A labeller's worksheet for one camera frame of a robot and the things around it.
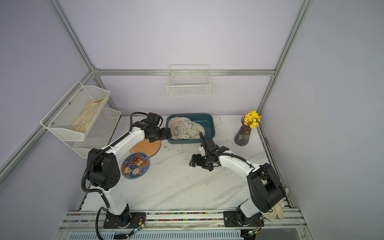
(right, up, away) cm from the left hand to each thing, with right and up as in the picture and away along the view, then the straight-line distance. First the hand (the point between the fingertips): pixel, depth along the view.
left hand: (164, 138), depth 92 cm
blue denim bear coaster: (-19, -17, +1) cm, 26 cm away
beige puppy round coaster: (+23, +6, +19) cm, 30 cm away
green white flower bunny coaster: (+12, +5, +16) cm, 20 cm away
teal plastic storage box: (+28, +13, +20) cm, 37 cm away
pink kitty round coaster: (+4, +12, +19) cm, 23 cm away
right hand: (+18, -16, -7) cm, 25 cm away
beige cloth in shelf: (-40, +9, -16) cm, 44 cm away
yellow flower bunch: (+52, +11, -7) cm, 54 cm away
